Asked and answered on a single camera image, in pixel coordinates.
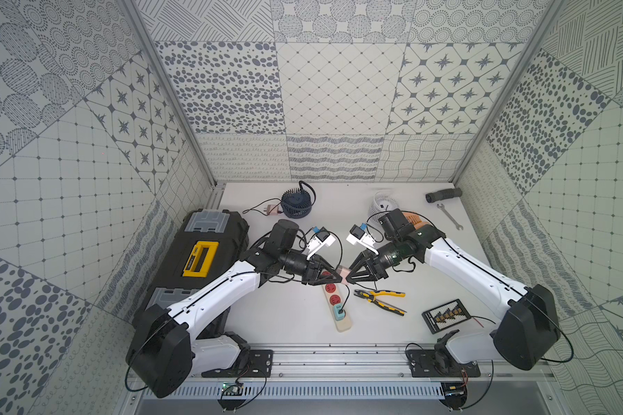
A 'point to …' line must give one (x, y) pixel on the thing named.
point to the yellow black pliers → (370, 296)
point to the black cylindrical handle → (444, 194)
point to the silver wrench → (442, 207)
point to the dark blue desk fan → (296, 202)
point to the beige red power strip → (334, 296)
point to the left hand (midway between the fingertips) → (336, 269)
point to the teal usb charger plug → (339, 316)
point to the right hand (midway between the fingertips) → (350, 279)
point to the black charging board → (446, 316)
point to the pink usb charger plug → (343, 272)
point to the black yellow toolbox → (206, 247)
